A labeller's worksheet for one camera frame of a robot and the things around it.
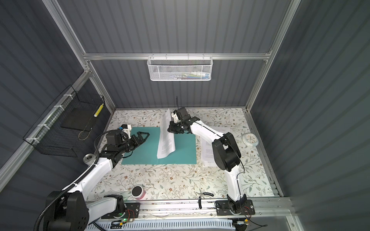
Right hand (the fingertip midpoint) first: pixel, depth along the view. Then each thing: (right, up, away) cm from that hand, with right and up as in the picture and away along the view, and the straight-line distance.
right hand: (168, 130), depth 91 cm
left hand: (-13, -3, -8) cm, 15 cm away
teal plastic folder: (-16, -15, +4) cm, 22 cm away
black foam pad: (-45, +7, -16) cm, 48 cm away
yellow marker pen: (-39, +12, -10) cm, 42 cm away
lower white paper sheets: (+25, -15, +3) cm, 29 cm away
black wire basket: (-51, 0, -27) cm, 58 cm away
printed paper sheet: (-1, -8, -1) cm, 9 cm away
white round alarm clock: (+55, -7, +7) cm, 56 cm away
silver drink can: (-42, -15, -14) cm, 47 cm away
